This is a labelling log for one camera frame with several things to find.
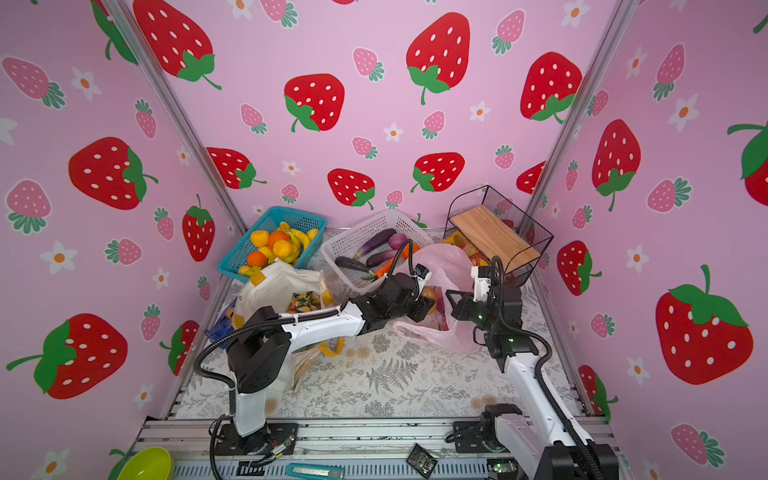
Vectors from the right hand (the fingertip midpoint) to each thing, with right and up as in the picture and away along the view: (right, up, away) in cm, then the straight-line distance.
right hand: (446, 292), depth 79 cm
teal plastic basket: (-52, +25, +36) cm, 68 cm away
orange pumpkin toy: (-10, +12, +28) cm, 32 cm away
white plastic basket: (-32, +14, +29) cm, 46 cm away
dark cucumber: (-31, +8, +27) cm, 42 cm away
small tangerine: (-63, +9, +25) cm, 68 cm away
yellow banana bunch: (-48, +17, +32) cm, 60 cm away
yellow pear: (-53, +13, +22) cm, 58 cm away
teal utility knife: (-33, -42, -9) cm, 54 cm away
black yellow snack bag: (-42, -4, +11) cm, 43 cm away
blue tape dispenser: (-66, -12, +9) cm, 68 cm away
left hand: (-3, -2, +6) cm, 7 cm away
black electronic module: (-8, -39, -10) cm, 41 cm away
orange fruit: (-57, +18, +30) cm, 67 cm away
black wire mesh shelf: (+21, +19, +21) cm, 36 cm away
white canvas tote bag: (-50, +1, +7) cm, 51 cm away
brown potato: (-4, -1, +4) cm, 6 cm away
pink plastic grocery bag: (+3, +5, +8) cm, 10 cm away
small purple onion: (-13, +16, +32) cm, 39 cm away
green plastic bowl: (-73, -40, -9) cm, 84 cm away
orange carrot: (-19, +4, +27) cm, 33 cm away
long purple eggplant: (-22, +16, +35) cm, 44 cm away
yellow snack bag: (+9, +16, +26) cm, 32 cm away
